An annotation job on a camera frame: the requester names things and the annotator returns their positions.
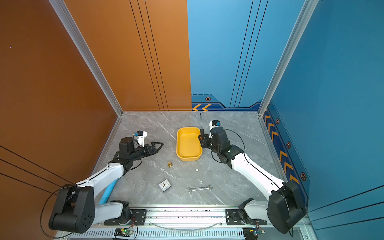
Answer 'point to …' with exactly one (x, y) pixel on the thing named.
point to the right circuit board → (250, 233)
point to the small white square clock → (164, 185)
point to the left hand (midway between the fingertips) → (159, 144)
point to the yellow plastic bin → (188, 147)
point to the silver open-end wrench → (191, 189)
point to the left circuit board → (124, 232)
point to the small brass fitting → (170, 164)
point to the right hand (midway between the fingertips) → (199, 137)
